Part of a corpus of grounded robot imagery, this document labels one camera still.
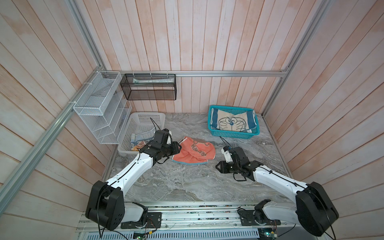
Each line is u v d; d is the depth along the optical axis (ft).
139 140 3.31
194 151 3.11
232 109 3.74
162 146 2.14
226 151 2.60
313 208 1.35
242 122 3.49
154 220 2.40
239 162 2.19
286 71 3.04
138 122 3.66
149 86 3.40
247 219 2.40
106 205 1.33
